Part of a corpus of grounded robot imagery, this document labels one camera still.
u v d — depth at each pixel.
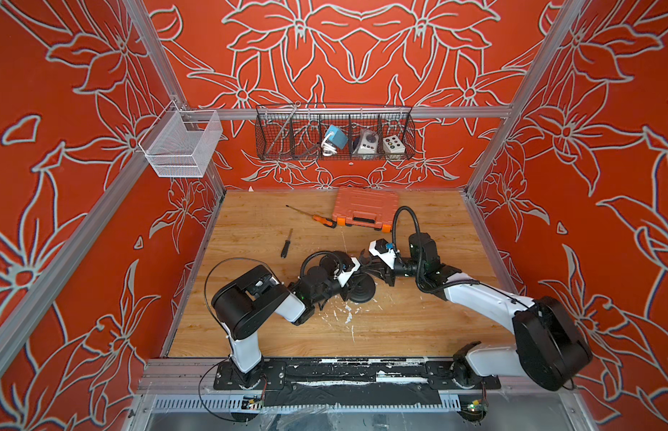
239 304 0.48
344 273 0.73
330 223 1.06
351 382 0.73
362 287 0.88
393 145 0.95
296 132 1.01
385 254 0.69
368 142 0.91
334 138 0.84
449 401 0.70
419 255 0.65
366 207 1.09
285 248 1.00
